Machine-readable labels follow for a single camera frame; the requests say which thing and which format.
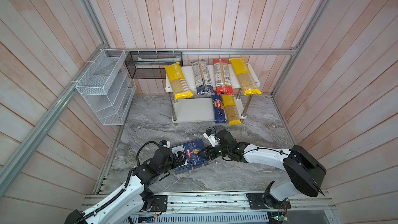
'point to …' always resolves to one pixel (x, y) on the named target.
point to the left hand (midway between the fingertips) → (180, 160)
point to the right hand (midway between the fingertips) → (201, 152)
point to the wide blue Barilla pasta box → (194, 160)
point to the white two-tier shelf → (199, 109)
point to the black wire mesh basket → (150, 64)
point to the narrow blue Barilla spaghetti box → (219, 111)
